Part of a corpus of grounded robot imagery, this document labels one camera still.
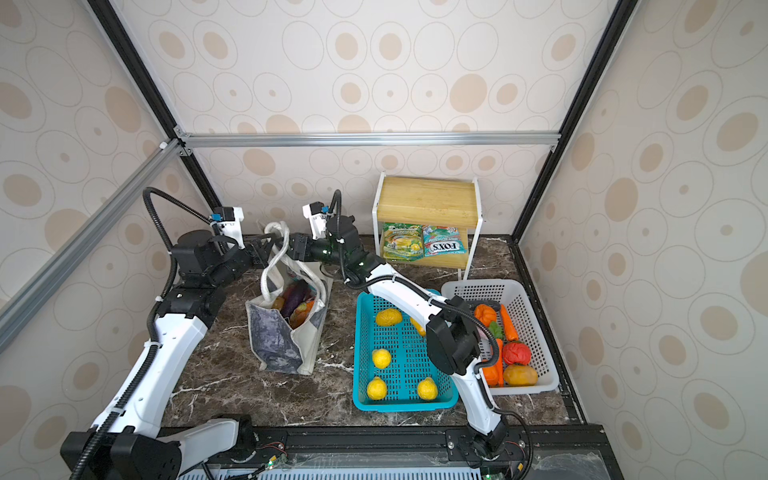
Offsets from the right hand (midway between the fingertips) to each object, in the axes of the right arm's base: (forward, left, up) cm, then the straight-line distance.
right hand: (280, 245), depth 73 cm
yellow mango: (-4, -26, -28) cm, 39 cm away
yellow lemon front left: (-26, -23, -29) cm, 45 cm away
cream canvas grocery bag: (-18, +2, -17) cm, 25 cm away
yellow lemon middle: (-17, -24, -28) cm, 41 cm away
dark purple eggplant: (-1, +2, -21) cm, 21 cm away
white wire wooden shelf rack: (+18, -40, -1) cm, 43 cm away
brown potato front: (-23, -61, -28) cm, 71 cm away
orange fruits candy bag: (-8, -1, -21) cm, 22 cm away
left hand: (0, -1, +5) cm, 5 cm away
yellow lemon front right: (-26, -36, -28) cm, 53 cm away
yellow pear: (-6, -35, -32) cm, 48 cm away
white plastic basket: (+4, -65, -27) cm, 71 cm away
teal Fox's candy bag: (+16, -43, -15) cm, 48 cm away
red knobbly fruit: (-17, -62, -27) cm, 69 cm away
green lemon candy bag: (+14, -31, -14) cm, 36 cm away
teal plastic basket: (-18, -27, -32) cm, 46 cm away
